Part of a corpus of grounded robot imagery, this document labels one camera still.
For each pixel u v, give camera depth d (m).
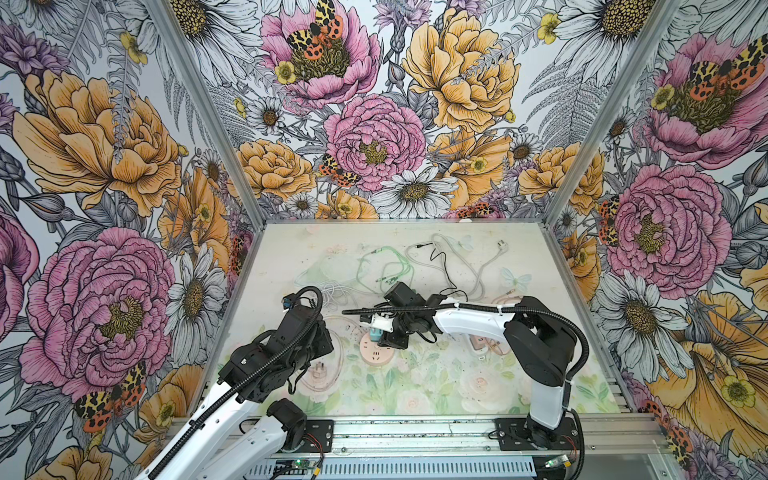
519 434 0.74
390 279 1.05
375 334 0.84
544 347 0.49
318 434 0.75
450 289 0.99
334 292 0.99
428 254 1.12
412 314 0.70
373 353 0.85
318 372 0.83
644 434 0.78
